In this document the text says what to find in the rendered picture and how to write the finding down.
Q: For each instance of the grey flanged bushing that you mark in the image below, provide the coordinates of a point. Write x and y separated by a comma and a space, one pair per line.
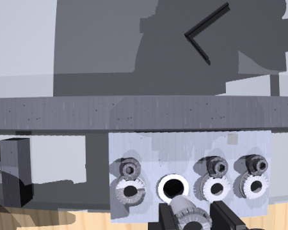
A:
186, 216

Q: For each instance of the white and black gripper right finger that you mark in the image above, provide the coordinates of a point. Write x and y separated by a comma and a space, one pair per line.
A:
223, 218

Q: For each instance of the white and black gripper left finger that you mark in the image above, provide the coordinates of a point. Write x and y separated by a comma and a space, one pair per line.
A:
166, 221

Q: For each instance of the long black rectangular bar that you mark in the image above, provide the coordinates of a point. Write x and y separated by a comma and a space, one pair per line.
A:
143, 113

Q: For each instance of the black l-shaped rod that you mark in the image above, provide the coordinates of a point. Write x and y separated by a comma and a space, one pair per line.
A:
187, 34

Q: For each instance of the dark grey rectangular bar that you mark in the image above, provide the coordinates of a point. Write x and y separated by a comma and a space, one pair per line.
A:
15, 171

